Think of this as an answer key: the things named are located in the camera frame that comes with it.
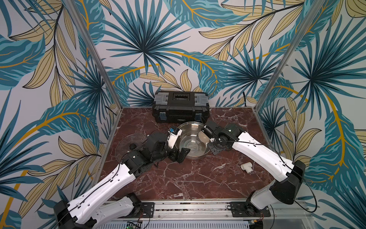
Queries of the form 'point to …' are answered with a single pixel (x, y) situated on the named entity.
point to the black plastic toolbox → (180, 107)
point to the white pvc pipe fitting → (247, 167)
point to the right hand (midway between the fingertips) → (216, 145)
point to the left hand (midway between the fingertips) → (181, 148)
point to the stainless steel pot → (189, 138)
